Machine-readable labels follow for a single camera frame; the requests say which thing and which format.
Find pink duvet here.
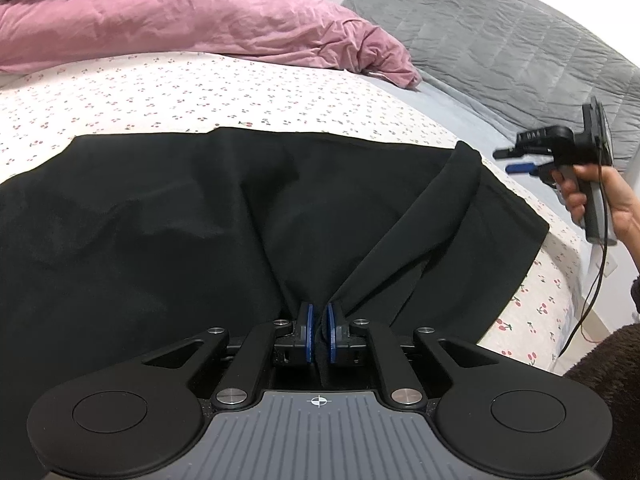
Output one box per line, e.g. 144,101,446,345
0,0,423,91

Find person's right forearm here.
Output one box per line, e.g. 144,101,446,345
620,192,640,311

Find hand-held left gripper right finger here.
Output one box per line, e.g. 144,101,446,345
325,301,501,408

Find black cable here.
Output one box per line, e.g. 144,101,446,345
556,137,615,361

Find light grey fitted sheet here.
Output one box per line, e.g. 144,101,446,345
360,71,576,223

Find cherry-print bedsheet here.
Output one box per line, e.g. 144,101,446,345
0,52,587,377

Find person's right hand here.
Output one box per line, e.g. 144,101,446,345
550,164,637,252

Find brown fleece garment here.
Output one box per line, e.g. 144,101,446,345
559,322,640,480

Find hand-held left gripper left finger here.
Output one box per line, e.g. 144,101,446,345
141,302,317,408

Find black pants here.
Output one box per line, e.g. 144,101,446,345
0,127,551,401

